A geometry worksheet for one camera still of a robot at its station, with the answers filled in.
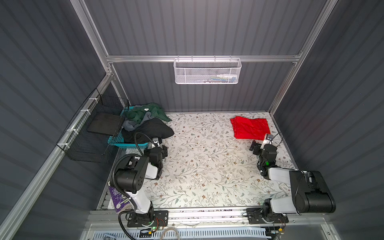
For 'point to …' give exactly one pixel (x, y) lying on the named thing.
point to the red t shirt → (250, 128)
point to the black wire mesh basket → (102, 120)
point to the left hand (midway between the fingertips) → (154, 147)
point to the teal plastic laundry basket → (141, 145)
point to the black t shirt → (155, 127)
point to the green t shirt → (137, 112)
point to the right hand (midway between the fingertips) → (264, 143)
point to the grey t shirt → (130, 126)
